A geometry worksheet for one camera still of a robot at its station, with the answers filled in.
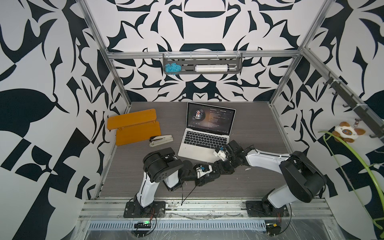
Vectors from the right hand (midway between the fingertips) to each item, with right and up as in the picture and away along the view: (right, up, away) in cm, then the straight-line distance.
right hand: (211, 172), depth 85 cm
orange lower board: (-48, +20, +18) cm, 55 cm away
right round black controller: (+27, -22, -14) cm, 37 cm away
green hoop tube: (+52, +13, -31) cm, 62 cm away
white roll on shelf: (+1, +60, +6) cm, 60 cm away
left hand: (-1, 0, +2) cm, 2 cm away
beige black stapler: (-34, +16, +12) cm, 39 cm away
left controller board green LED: (-34, -21, -12) cm, 42 cm away
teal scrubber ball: (-23, +60, +7) cm, 65 cm away
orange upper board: (-49, +29, +9) cm, 58 cm away
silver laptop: (0, +23, +17) cm, 28 cm away
